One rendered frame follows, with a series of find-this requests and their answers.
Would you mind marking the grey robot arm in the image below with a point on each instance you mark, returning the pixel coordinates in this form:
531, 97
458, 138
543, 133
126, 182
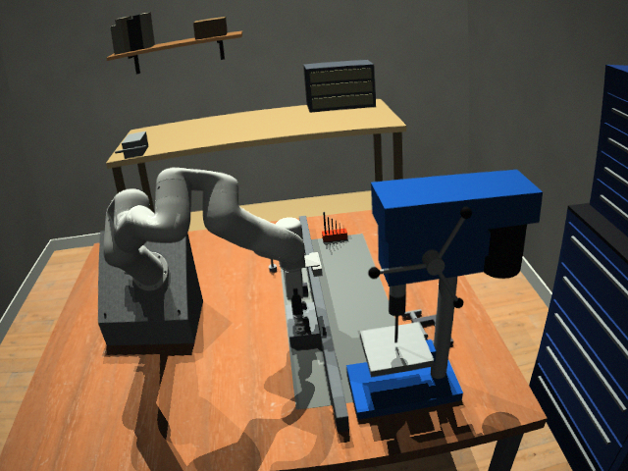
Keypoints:
222, 217

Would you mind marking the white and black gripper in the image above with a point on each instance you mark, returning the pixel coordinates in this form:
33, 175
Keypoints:
293, 279

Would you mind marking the orange drill bit holder with black bits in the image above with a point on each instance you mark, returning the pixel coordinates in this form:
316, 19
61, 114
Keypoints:
332, 235

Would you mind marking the blue drill press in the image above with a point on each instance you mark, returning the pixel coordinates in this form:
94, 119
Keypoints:
417, 224

